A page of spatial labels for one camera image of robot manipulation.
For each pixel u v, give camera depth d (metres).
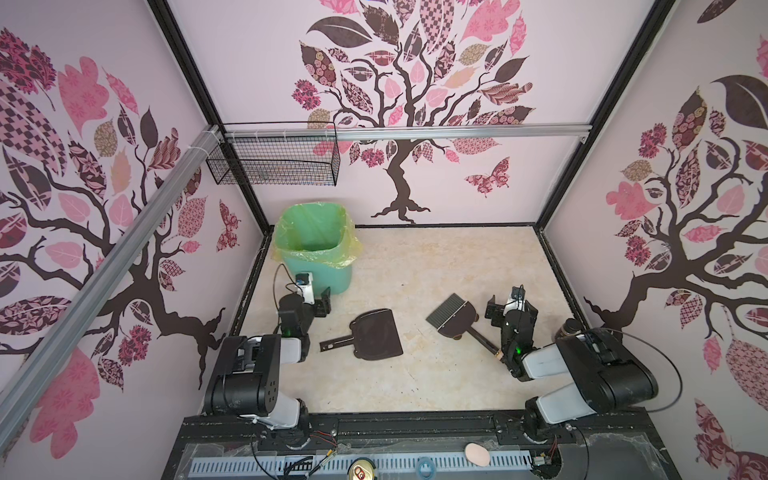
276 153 0.95
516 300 0.76
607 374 0.45
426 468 0.70
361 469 0.60
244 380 0.44
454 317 0.93
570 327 0.83
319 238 1.01
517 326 0.70
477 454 0.70
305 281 0.80
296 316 0.70
